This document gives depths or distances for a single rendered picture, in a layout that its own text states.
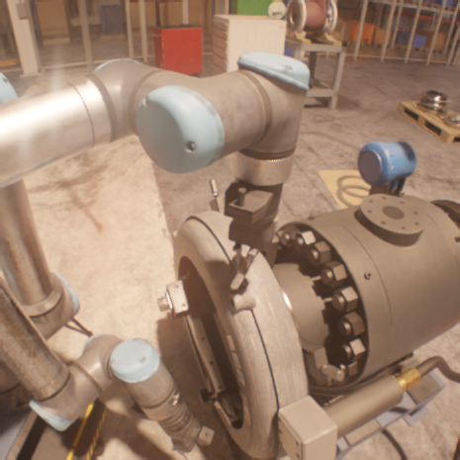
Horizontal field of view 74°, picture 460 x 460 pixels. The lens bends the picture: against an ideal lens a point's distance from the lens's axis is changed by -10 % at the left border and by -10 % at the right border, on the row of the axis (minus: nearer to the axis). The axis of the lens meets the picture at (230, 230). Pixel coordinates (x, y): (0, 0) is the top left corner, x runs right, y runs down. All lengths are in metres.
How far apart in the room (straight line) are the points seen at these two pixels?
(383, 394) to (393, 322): 0.26
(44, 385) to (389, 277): 0.87
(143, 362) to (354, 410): 0.44
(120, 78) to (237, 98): 0.15
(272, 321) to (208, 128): 0.47
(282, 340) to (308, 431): 0.18
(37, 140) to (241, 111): 0.22
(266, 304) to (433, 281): 0.60
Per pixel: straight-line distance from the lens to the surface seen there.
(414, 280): 1.08
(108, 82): 0.43
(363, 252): 1.00
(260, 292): 0.72
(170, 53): 5.95
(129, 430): 1.61
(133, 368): 0.68
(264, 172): 0.46
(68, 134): 0.41
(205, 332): 1.08
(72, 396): 0.76
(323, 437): 0.73
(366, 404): 0.81
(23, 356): 0.68
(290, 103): 0.42
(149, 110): 0.35
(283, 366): 0.73
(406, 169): 1.35
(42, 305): 0.95
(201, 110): 0.33
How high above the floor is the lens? 1.49
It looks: 38 degrees down
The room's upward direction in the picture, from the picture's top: 2 degrees clockwise
